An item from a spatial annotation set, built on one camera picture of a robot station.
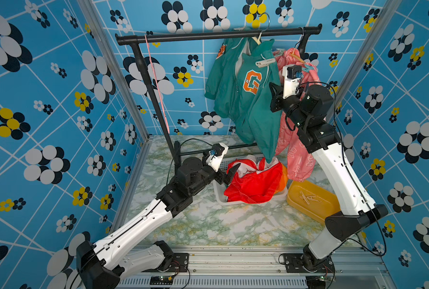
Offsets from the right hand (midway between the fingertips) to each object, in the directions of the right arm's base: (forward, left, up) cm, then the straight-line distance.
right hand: (277, 80), depth 61 cm
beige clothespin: (-17, -25, -54) cm, 62 cm away
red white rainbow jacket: (-15, +4, -43) cm, 46 cm away
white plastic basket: (-14, +21, -51) cm, 57 cm away
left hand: (-17, +15, -19) cm, 30 cm away
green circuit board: (-52, +44, -57) cm, 89 cm away
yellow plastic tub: (-19, -26, -54) cm, 63 cm away
